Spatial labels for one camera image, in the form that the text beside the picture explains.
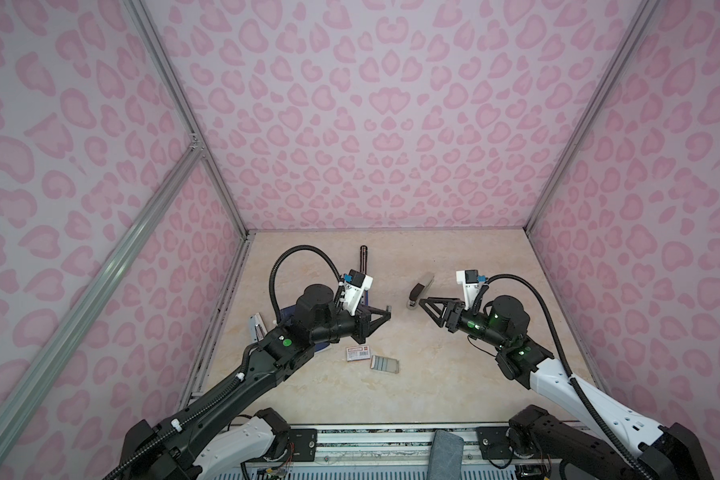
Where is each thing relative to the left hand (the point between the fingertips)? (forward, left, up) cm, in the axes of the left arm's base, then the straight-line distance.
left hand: (392, 313), depth 66 cm
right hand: (+4, -8, -2) cm, 9 cm away
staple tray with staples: (-2, +1, -27) cm, 27 cm away
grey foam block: (-25, -12, -24) cm, 36 cm away
